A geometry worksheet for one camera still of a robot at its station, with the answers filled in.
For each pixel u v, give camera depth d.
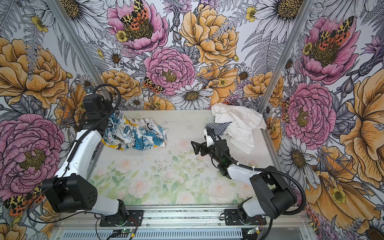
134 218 0.73
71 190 0.41
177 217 0.76
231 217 0.74
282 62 0.94
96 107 0.58
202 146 0.76
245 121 1.08
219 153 0.67
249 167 0.53
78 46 0.84
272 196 0.44
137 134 0.99
